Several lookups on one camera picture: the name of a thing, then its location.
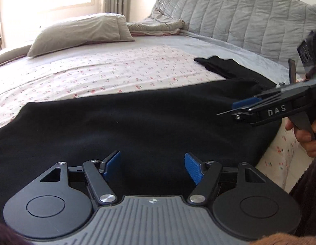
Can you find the crumpled grey quilt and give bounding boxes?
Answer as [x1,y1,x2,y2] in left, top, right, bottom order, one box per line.
[127,19,189,37]

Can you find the flat grey pillow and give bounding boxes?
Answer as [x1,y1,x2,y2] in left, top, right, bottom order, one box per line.
[0,44,33,69]

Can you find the person's left forearm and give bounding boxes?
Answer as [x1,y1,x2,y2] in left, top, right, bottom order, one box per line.
[0,218,31,245]

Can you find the person's right forearm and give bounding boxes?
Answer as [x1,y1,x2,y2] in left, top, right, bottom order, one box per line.
[288,156,316,238]

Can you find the folded black cloth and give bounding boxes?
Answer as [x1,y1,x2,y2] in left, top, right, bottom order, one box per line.
[194,56,283,93]

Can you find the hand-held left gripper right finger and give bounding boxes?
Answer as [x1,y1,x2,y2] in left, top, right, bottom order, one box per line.
[184,151,266,205]

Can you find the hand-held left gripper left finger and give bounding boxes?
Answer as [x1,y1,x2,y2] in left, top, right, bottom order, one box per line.
[40,150,122,206]

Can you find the grey bed sheet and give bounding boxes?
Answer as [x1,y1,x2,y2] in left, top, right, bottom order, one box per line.
[0,29,301,87]

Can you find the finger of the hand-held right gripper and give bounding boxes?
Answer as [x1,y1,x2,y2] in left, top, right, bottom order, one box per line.
[232,83,288,110]
[217,107,256,123]

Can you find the person's right hand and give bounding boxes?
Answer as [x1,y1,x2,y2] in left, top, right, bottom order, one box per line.
[285,114,316,159]

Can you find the grey quilted headboard cover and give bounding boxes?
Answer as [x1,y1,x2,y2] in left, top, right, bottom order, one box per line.
[150,0,316,78]

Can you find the cherry print sheet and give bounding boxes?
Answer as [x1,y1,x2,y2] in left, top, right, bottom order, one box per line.
[0,45,303,193]

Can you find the black pants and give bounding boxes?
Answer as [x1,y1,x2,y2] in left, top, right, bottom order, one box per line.
[0,79,286,211]

